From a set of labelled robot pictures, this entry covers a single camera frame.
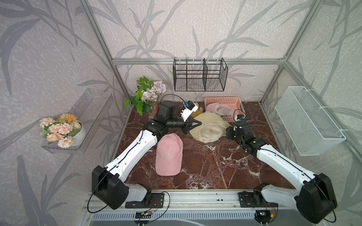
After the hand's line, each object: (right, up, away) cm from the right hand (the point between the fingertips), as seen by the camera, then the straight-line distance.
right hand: (227, 128), depth 85 cm
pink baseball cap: (+1, +13, +27) cm, 30 cm away
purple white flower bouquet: (-48, +22, -2) cm, 53 cm away
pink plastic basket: (+16, +14, +27) cm, 34 cm away
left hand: (-18, +4, -16) cm, 25 cm away
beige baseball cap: (-10, 0, -2) cm, 10 cm away
